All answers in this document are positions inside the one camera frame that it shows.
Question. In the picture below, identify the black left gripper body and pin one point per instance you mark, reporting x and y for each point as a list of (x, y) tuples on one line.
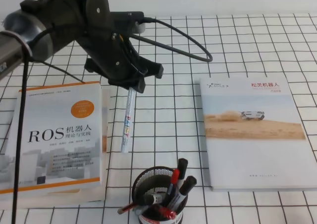
[(112, 56)]

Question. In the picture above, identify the book under ROS textbook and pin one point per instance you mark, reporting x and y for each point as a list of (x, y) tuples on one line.
[(75, 196)]

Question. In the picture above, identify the pencil in holder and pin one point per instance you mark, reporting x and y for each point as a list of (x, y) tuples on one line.
[(126, 208)]

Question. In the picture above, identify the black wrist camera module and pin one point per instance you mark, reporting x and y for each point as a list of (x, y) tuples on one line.
[(129, 21)]

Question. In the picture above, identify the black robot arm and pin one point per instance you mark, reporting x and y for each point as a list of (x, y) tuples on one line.
[(41, 28)]

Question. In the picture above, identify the white AgileX product brochure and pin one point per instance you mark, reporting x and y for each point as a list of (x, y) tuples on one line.
[(254, 136)]

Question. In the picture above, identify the red pen at rim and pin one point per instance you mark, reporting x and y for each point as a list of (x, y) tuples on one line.
[(166, 213)]

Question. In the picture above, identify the white paint marker pen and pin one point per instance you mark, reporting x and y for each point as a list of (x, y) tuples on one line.
[(128, 120)]

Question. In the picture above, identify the black marker right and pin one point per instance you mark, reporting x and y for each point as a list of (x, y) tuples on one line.
[(182, 193)]

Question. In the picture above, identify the white ROS robotics textbook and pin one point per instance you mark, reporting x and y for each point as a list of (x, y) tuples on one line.
[(61, 145)]

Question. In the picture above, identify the red capped pen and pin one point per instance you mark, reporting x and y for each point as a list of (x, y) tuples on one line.
[(173, 183)]

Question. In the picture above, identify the black marker left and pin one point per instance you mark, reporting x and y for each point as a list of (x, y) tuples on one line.
[(182, 166)]

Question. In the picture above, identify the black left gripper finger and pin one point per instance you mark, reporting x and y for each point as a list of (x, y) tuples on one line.
[(138, 84), (155, 70)]

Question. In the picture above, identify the black mesh pen holder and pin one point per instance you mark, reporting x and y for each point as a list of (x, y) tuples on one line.
[(155, 180)]

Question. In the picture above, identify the black marker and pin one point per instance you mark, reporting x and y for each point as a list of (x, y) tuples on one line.
[(182, 166), (182, 193)]

